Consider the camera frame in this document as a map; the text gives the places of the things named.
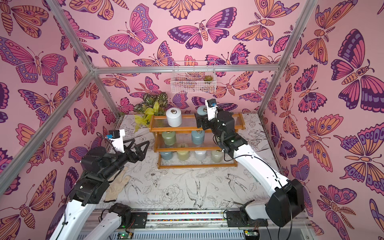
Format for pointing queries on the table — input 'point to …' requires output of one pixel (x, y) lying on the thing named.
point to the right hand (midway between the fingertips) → (206, 108)
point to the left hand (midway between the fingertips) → (143, 140)
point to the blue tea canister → (198, 136)
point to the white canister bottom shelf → (200, 155)
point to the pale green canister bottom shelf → (216, 156)
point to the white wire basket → (193, 77)
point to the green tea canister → (169, 137)
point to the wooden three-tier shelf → (180, 143)
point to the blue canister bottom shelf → (166, 155)
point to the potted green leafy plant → (154, 104)
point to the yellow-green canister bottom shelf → (183, 155)
